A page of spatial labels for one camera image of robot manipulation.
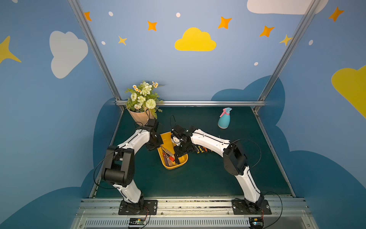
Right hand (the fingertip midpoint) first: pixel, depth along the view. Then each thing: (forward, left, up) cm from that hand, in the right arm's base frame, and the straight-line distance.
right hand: (179, 153), depth 90 cm
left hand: (+6, +14, +1) cm, 15 cm away
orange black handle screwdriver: (-9, -13, +24) cm, 29 cm away
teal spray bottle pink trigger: (+27, -31, +2) cm, 41 cm away
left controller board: (-36, +19, -6) cm, 42 cm away
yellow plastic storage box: (+8, +9, -3) cm, 13 cm away
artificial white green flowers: (+25, +24, +25) cm, 42 cm away
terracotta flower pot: (+21, +28, +9) cm, 36 cm away
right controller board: (-33, -43, -8) cm, 55 cm away
